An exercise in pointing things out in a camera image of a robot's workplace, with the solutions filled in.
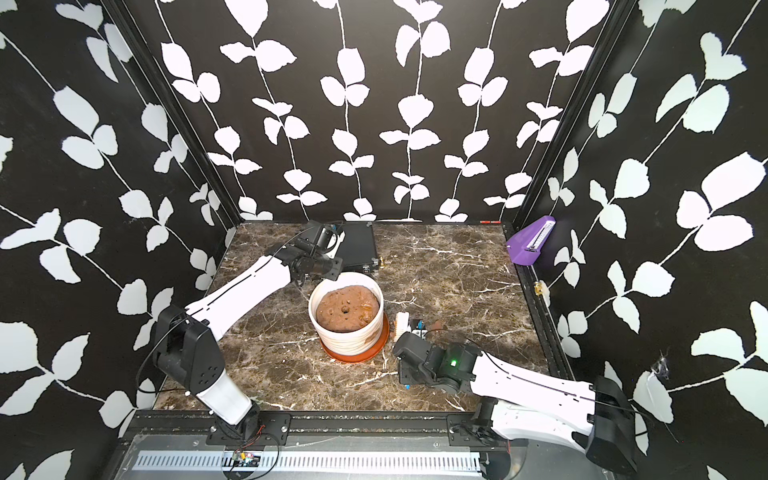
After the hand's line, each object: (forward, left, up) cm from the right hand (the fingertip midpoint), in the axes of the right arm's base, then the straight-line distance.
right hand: (397, 367), depth 75 cm
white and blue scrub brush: (+9, -2, +4) cm, 11 cm away
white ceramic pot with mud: (+15, +15, +1) cm, 21 cm away
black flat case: (+44, +15, -5) cm, 47 cm away
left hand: (+28, +17, +9) cm, 34 cm away
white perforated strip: (-19, +21, -9) cm, 30 cm away
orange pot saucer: (+6, +10, -8) cm, 14 cm away
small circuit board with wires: (-19, +37, -9) cm, 43 cm away
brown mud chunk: (+16, -13, -10) cm, 23 cm away
